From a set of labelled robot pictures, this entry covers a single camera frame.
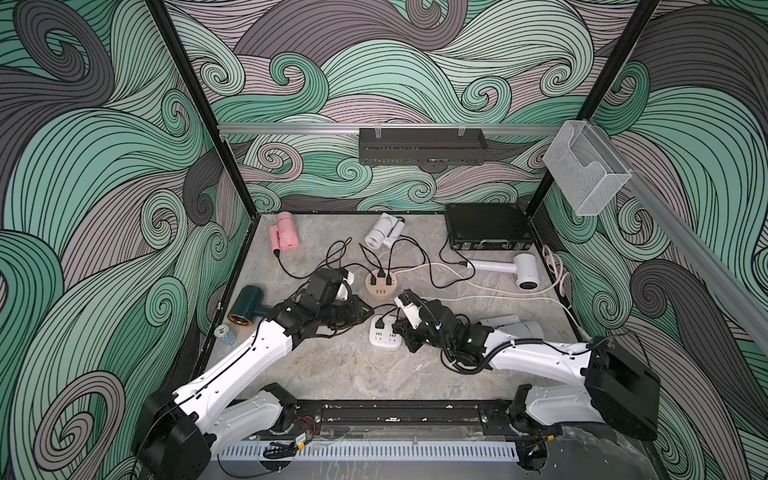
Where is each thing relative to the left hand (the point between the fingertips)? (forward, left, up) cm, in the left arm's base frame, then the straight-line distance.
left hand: (373, 309), depth 75 cm
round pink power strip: (+14, -2, -15) cm, 21 cm away
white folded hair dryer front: (+2, -42, -14) cm, 44 cm away
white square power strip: (-2, -3, -15) cm, 15 cm away
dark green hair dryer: (+6, +38, -12) cm, 41 cm away
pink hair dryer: (+35, +34, -12) cm, 50 cm away
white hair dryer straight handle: (+22, -50, -11) cm, 56 cm away
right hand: (-1, -5, -8) cm, 10 cm away
